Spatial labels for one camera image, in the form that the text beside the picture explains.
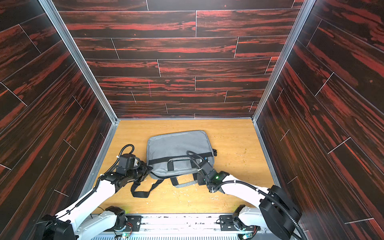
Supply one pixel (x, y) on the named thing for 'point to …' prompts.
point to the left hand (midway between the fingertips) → (154, 167)
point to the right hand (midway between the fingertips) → (204, 173)
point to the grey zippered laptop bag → (167, 156)
